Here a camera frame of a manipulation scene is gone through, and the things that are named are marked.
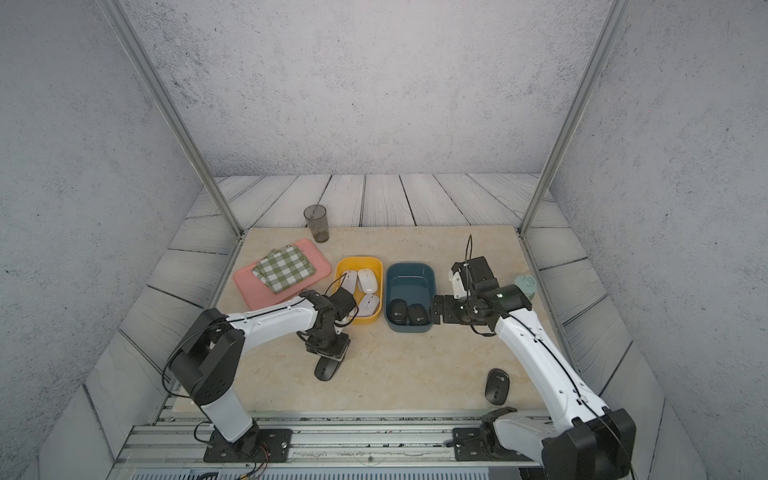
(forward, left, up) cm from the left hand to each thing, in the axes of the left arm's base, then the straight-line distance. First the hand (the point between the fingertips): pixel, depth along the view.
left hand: (340, 358), depth 86 cm
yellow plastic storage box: (+34, -3, +2) cm, 34 cm away
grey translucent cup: (+50, +12, +9) cm, 53 cm away
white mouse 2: (+26, -1, +1) cm, 26 cm away
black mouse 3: (+13, -23, +1) cm, 26 cm away
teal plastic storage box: (+26, -23, -1) cm, 35 cm away
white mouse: (+26, -7, +2) cm, 27 cm away
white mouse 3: (+17, -7, +2) cm, 18 cm away
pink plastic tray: (+24, +31, -1) cm, 39 cm away
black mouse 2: (+13, -17, +2) cm, 21 cm away
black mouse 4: (-9, -43, 0) cm, 43 cm away
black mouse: (-3, +4, +1) cm, 5 cm away
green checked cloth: (+33, +24, 0) cm, 41 cm away
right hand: (+5, -29, +17) cm, 34 cm away
